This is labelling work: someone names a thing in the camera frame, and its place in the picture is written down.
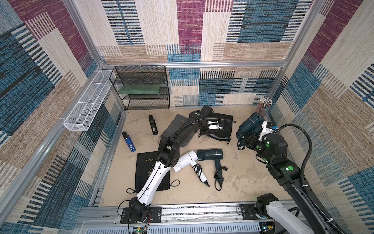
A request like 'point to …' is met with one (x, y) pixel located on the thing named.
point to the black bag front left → (165, 184)
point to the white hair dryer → (191, 158)
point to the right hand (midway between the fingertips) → (247, 135)
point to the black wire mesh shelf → (154, 74)
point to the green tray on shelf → (140, 89)
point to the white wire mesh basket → (84, 114)
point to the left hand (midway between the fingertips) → (209, 128)
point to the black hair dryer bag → (224, 135)
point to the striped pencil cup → (263, 104)
